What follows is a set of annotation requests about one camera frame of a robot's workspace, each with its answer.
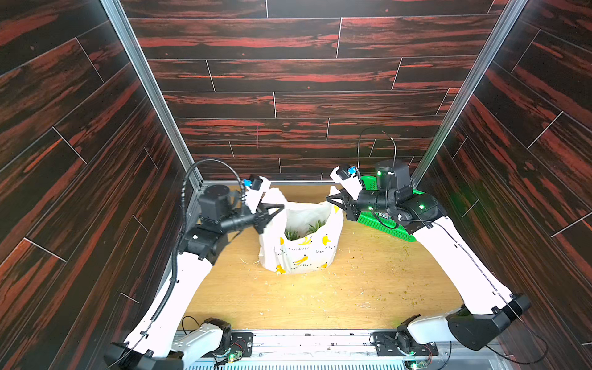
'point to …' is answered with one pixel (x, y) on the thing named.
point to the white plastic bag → (305, 237)
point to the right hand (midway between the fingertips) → (334, 193)
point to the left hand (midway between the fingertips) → (283, 207)
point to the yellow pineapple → (293, 235)
